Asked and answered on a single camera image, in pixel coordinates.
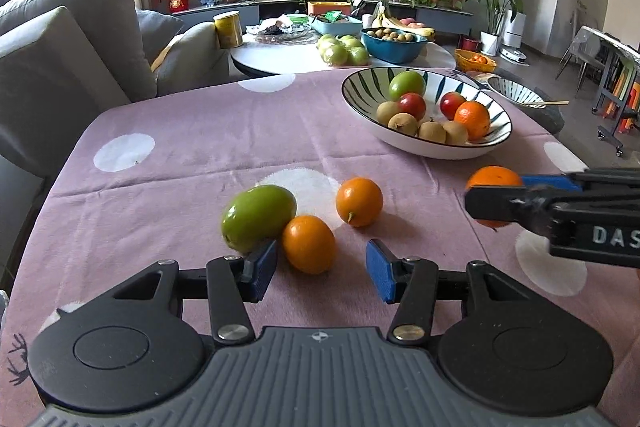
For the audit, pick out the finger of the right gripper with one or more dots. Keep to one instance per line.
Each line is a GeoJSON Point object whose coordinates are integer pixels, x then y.
{"type": "Point", "coordinates": [553, 182]}
{"type": "Point", "coordinates": [522, 204]}

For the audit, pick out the small orange kumquat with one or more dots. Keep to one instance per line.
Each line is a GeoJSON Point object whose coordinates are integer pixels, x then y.
{"type": "Point", "coordinates": [359, 202]}
{"type": "Point", "coordinates": [309, 245]}

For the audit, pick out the light blue snack container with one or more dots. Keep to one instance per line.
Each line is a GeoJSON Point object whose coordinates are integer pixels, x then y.
{"type": "Point", "coordinates": [345, 25]}

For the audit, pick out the striped ceramic fruit bowl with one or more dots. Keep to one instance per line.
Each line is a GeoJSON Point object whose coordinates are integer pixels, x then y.
{"type": "Point", "coordinates": [365, 90]}

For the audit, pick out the orange tangerine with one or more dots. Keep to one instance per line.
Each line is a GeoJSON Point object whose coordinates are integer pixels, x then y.
{"type": "Point", "coordinates": [494, 176]}
{"type": "Point", "coordinates": [475, 118]}

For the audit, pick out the grey sofa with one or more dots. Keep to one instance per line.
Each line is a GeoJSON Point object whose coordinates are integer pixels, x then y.
{"type": "Point", "coordinates": [65, 62]}

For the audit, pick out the orange tangerine front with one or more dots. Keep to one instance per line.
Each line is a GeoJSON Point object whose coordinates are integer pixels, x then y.
{"type": "Point", "coordinates": [475, 118]}

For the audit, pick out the pink dotted tablecloth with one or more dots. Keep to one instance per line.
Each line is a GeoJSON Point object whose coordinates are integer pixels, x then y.
{"type": "Point", "coordinates": [149, 181]}

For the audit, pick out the yellow tin can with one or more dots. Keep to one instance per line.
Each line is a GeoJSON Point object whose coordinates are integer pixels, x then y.
{"type": "Point", "coordinates": [229, 29]}

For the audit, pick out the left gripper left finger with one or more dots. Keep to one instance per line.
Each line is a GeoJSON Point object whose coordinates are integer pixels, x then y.
{"type": "Point", "coordinates": [231, 283]}

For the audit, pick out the green apples pile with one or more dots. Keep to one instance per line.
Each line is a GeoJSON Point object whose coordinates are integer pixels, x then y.
{"type": "Point", "coordinates": [342, 51]}

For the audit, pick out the blue bowl of nuts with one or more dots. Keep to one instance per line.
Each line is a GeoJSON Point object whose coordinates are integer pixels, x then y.
{"type": "Point", "coordinates": [391, 45]}

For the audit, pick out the small striped bowl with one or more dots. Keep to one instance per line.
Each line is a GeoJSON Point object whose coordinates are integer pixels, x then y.
{"type": "Point", "coordinates": [515, 92]}

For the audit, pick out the small green mango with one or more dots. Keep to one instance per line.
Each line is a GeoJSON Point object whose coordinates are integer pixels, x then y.
{"type": "Point", "coordinates": [406, 82]}

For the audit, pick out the wooden spoon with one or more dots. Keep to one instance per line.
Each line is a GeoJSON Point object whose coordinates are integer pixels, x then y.
{"type": "Point", "coordinates": [547, 103]}

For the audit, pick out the glass tray with snacks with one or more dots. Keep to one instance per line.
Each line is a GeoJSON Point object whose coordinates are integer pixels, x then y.
{"type": "Point", "coordinates": [278, 31]}

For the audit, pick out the brown kiwi fruit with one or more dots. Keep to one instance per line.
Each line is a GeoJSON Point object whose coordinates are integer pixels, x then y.
{"type": "Point", "coordinates": [404, 123]}

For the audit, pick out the small orange kumquat back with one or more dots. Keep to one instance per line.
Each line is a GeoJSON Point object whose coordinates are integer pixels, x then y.
{"type": "Point", "coordinates": [359, 202]}

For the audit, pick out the dark tv cabinet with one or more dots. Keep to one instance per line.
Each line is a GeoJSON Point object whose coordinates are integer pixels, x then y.
{"type": "Point", "coordinates": [254, 11]}

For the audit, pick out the large green mango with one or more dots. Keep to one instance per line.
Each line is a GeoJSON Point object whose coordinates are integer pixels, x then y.
{"type": "Point", "coordinates": [257, 215]}

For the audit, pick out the orange fruit basket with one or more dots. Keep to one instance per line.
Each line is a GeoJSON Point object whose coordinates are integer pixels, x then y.
{"type": "Point", "coordinates": [470, 61]}

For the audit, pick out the banana bunch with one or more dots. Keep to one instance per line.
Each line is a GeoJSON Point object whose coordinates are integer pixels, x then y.
{"type": "Point", "coordinates": [382, 19]}

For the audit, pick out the red small apple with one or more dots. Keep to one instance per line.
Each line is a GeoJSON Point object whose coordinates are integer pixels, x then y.
{"type": "Point", "coordinates": [413, 104]}

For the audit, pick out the white potted tall plant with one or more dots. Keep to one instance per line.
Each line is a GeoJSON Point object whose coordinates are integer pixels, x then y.
{"type": "Point", "coordinates": [496, 12]}

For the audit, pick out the white round coffee table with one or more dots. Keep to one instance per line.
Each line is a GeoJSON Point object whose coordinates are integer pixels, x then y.
{"type": "Point", "coordinates": [257, 59]}

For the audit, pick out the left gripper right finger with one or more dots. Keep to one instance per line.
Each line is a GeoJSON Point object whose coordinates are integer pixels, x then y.
{"type": "Point", "coordinates": [410, 283]}

